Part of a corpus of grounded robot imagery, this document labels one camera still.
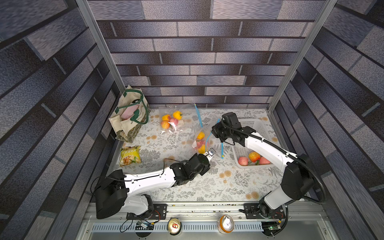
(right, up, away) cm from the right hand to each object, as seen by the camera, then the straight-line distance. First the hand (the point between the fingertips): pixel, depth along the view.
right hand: (208, 128), depth 85 cm
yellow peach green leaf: (-21, +9, +24) cm, 33 cm away
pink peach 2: (+20, -19, 0) cm, 28 cm away
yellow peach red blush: (-4, -12, -2) cm, 13 cm away
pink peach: (-5, -9, +6) cm, 12 cm away
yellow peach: (-29, +7, +23) cm, 38 cm away
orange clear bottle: (+5, -40, -23) cm, 46 cm away
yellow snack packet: (-48, -17, +5) cm, 51 cm away
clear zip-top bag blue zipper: (-11, +5, +29) cm, 31 cm away
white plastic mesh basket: (+37, +1, +16) cm, 41 cm away
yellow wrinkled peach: (-29, +2, +19) cm, 34 cm away
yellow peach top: (-4, -5, +11) cm, 13 cm away
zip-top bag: (+11, -16, +13) cm, 23 cm away
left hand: (-1, -15, -6) cm, 17 cm away
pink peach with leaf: (-23, +5, +22) cm, 32 cm away
